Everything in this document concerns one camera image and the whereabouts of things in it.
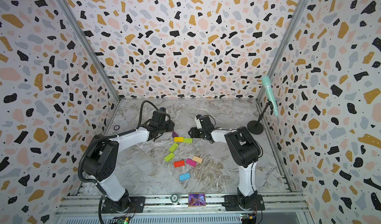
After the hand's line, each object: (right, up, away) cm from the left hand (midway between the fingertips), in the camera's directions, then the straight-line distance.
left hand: (177, 123), depth 95 cm
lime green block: (+7, -12, +4) cm, 14 cm away
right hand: (+11, -6, +4) cm, 13 cm away
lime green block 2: (-2, -15, -1) cm, 15 cm away
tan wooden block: (+13, -21, -5) cm, 26 cm away
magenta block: (+9, -23, -7) cm, 26 cm away
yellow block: (+1, -11, +3) cm, 11 cm away
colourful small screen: (+13, -37, -20) cm, 44 cm away
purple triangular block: (-2, -8, +3) cm, 9 cm away
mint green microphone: (+52, +23, -12) cm, 58 cm away
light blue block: (+6, -29, -11) cm, 32 cm away
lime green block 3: (-4, -20, -5) cm, 21 cm away
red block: (+2, -23, -7) cm, 24 cm away
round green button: (+2, -34, -24) cm, 41 cm away
